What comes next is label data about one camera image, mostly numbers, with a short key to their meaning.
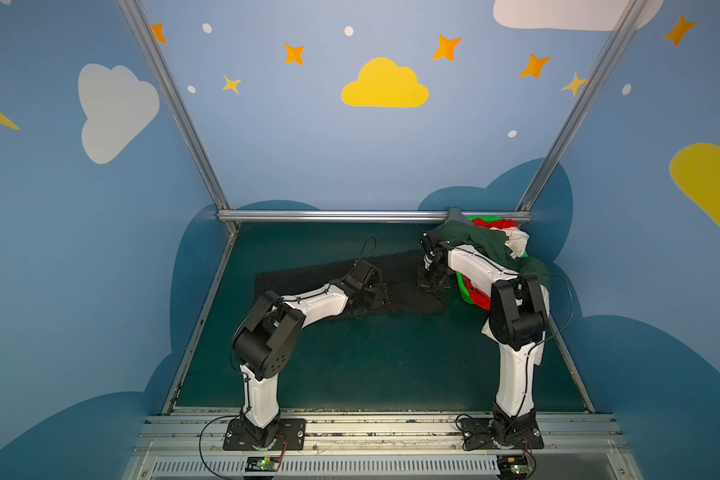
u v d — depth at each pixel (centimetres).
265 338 50
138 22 69
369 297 82
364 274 75
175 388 86
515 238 106
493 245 104
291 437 74
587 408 82
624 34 72
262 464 71
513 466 71
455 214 114
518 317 55
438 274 84
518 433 69
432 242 82
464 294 95
